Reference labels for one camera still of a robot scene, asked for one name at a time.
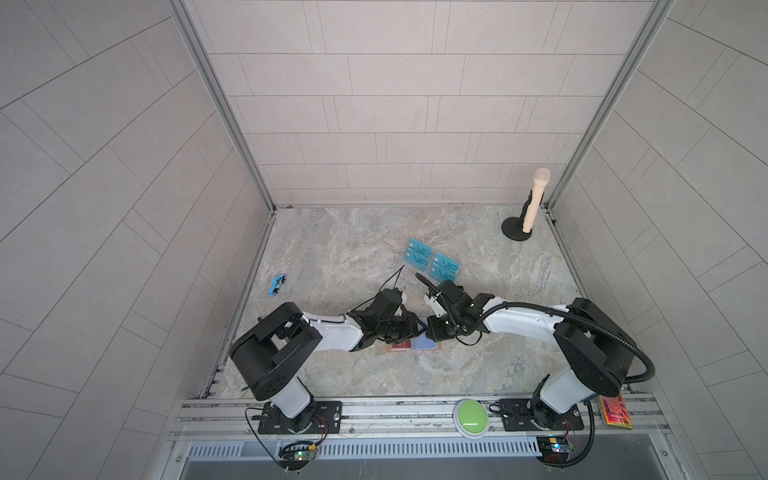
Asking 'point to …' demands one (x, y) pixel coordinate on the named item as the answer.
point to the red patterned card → (616, 411)
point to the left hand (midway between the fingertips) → (431, 330)
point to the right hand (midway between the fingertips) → (425, 338)
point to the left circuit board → (298, 459)
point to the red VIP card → (404, 345)
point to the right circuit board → (554, 450)
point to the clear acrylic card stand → (428, 273)
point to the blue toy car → (277, 281)
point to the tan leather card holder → (418, 343)
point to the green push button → (470, 418)
